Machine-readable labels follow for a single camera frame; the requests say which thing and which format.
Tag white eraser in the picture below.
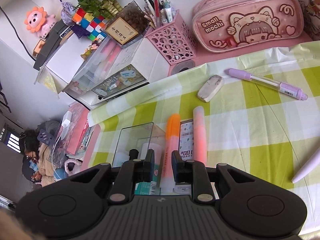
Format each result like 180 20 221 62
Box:
197 74 224 103

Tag stack of books and papers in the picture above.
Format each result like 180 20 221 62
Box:
50 102 100 170

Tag green white glue stick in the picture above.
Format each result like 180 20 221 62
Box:
134 142 163 195

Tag pink orange lion toy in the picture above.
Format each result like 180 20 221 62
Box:
24 6 56 39

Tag purple hanging pouch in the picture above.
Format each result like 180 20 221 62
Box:
61 1 74 25

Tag small orange figurine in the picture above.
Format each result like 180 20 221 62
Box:
80 44 99 60

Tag yellow sticker sheet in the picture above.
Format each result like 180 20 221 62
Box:
34 70 65 95

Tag white box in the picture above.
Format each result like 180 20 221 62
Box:
37 34 110 93

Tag round tape roll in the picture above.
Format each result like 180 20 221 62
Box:
172 60 195 74

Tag purple retractable eraser pen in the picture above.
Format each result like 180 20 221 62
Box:
226 68 308 100

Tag pink pencil case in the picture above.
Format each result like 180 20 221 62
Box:
192 0 304 53

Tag white printed packet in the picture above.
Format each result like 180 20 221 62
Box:
174 120 195 194

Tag pink pen holder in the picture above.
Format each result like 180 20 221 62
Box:
146 10 198 66

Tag glass planter with label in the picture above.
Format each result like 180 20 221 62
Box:
104 1 150 49

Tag orange highlighter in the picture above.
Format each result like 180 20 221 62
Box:
160 114 181 193

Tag brown wooden block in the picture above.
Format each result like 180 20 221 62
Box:
32 39 45 57

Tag green checkered tablecloth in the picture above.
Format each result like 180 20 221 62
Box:
87 40 320 235

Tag peach highlighter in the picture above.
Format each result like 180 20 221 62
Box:
193 106 208 167

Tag white plush earmuffs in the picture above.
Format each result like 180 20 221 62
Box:
64 159 84 178

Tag white charger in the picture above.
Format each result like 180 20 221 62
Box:
61 111 73 128

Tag white drawer organizer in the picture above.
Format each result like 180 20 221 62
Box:
62 37 173 107

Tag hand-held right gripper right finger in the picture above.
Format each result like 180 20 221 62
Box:
172 150 262 203

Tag window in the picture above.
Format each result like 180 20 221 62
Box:
4 127 22 153

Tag black cable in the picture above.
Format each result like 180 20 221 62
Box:
0 5 38 63

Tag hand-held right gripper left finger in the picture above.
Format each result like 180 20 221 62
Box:
66 149 156 203

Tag clear plastic storage box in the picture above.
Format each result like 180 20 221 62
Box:
71 39 125 90

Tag purple dome top pen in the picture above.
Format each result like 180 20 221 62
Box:
291 147 320 183

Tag bunch of pens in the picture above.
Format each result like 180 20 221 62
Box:
140 0 177 28

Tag dark cloth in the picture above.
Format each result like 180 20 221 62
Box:
37 120 60 133

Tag pastel tape rolls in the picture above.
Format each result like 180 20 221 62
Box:
67 81 88 95

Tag clear acrylic case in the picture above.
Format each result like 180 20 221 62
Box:
50 102 88 160

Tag colourful puzzle cube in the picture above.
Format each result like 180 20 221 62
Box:
72 7 110 42

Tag dark grey case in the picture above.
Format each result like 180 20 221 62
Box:
33 19 75 71

